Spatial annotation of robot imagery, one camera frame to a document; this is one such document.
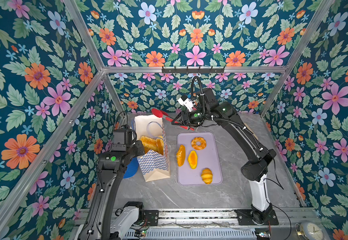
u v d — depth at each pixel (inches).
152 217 29.0
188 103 25.6
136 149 24.8
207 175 33.6
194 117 24.2
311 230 26.4
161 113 27.1
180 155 35.6
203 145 38.8
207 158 37.7
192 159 35.7
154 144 35.6
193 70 36.7
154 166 31.0
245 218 28.7
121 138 19.7
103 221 15.1
